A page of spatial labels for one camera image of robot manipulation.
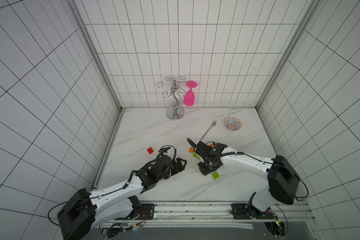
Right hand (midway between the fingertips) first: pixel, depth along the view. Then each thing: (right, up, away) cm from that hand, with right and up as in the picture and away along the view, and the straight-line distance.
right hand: (203, 167), depth 84 cm
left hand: (-13, +1, -3) cm, 14 cm away
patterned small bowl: (+25, +24, +23) cm, 42 cm away
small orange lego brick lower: (-15, +7, -11) cm, 20 cm away
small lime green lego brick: (+7, -5, 0) cm, 9 cm away
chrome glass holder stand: (-18, +33, +33) cm, 50 cm away
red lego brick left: (-33, +7, +11) cm, 35 cm away
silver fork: (+11, +24, +26) cm, 37 cm away
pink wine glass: (-7, +42, +18) cm, 46 cm away
